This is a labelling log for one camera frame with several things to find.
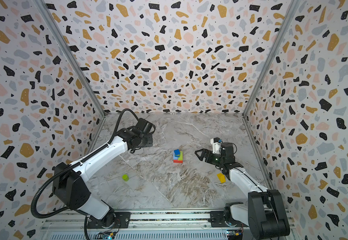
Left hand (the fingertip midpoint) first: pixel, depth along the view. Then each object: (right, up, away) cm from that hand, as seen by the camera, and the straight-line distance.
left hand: (148, 138), depth 83 cm
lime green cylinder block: (-14, -22, +2) cm, 26 cm away
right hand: (+29, -7, +2) cm, 30 cm away
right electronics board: (+44, -45, -12) cm, 64 cm away
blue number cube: (+15, -13, +9) cm, 21 cm away
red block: (+16, -15, +10) cm, 24 cm away
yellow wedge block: (+42, -23, +4) cm, 48 cm away
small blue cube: (+16, -10, +9) cm, 20 cm away
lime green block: (+18, -9, +11) cm, 23 cm away
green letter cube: (+18, -11, +9) cm, 23 cm away
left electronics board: (-16, -45, -13) cm, 49 cm away
